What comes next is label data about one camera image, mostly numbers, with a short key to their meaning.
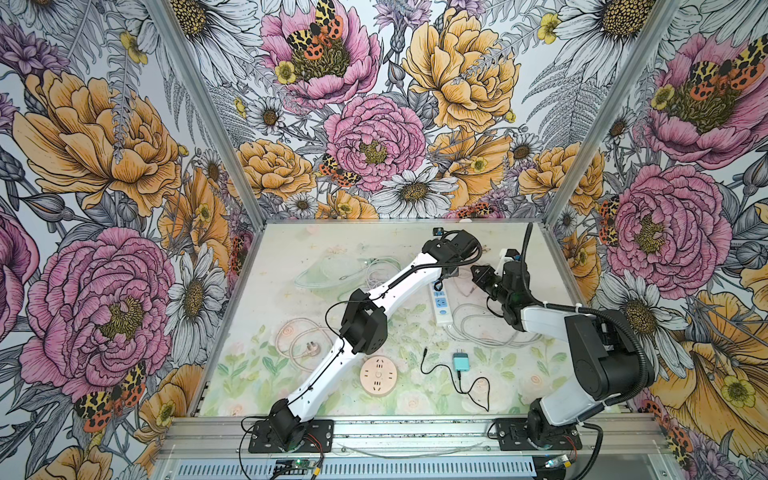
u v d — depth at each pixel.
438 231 0.87
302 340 0.91
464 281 1.03
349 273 1.08
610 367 0.47
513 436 0.74
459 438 0.76
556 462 0.72
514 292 0.73
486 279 0.85
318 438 0.74
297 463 0.71
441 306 0.96
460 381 0.82
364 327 0.63
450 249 0.73
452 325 0.94
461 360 0.86
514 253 0.87
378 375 0.81
